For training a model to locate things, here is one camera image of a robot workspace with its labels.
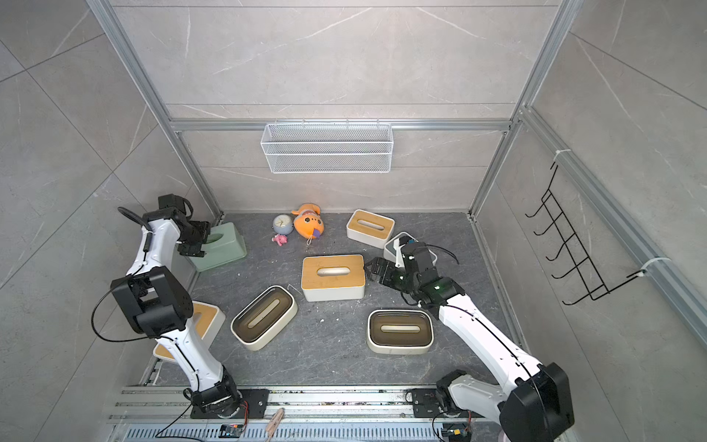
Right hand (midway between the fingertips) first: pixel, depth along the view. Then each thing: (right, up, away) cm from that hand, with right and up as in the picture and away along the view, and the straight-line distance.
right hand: (378, 270), depth 78 cm
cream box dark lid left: (-35, -15, +5) cm, 39 cm away
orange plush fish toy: (-25, +15, +27) cm, 40 cm away
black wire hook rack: (+49, +6, -11) cm, 50 cm away
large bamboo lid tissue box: (-14, -4, +10) cm, 17 cm away
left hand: (-56, +11, +14) cm, 59 cm away
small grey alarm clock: (-37, +15, +32) cm, 51 cm away
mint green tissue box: (-56, +7, +21) cm, 60 cm away
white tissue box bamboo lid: (-1, +13, +29) cm, 32 cm away
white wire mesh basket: (-17, +43, +22) cm, 51 cm away
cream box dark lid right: (+7, -18, +2) cm, 20 cm away
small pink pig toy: (-37, +9, +30) cm, 49 cm away
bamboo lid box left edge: (-52, -16, +4) cm, 54 cm away
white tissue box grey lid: (+6, +3, +22) cm, 23 cm away
